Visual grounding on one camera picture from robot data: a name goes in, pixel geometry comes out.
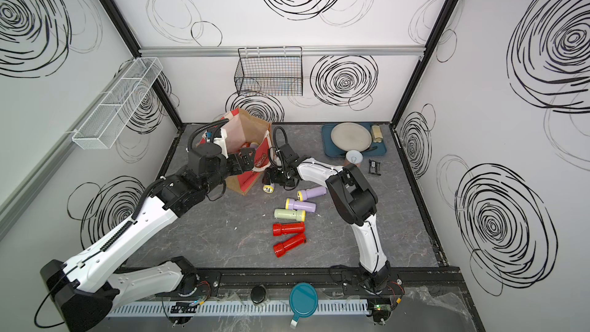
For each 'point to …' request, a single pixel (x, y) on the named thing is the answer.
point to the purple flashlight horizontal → (290, 204)
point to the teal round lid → (303, 300)
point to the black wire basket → (276, 71)
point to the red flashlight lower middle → (288, 228)
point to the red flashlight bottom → (280, 248)
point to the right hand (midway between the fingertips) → (269, 182)
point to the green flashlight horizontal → (299, 215)
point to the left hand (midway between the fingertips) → (244, 152)
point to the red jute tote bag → (246, 131)
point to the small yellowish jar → (377, 134)
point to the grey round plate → (349, 136)
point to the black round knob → (257, 294)
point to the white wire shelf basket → (103, 125)
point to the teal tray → (331, 150)
